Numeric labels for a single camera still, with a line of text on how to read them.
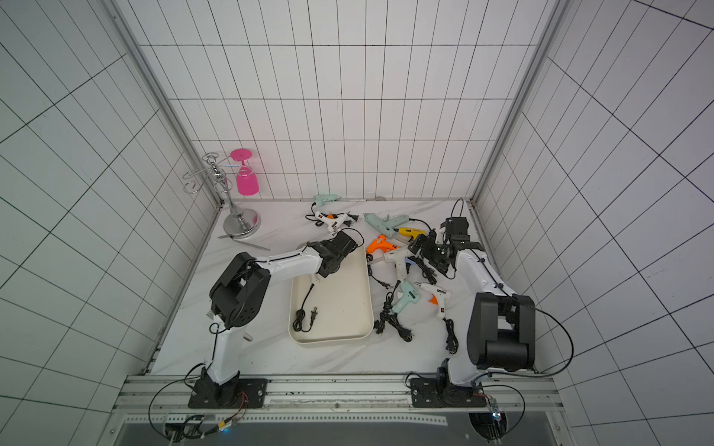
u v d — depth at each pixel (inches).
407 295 35.4
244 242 41.9
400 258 38.2
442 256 26.4
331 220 43.2
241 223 43.5
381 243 40.7
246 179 40.7
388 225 42.3
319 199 46.6
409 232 42.0
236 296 20.7
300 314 34.3
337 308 34.3
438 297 35.4
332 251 28.8
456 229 28.2
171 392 26.4
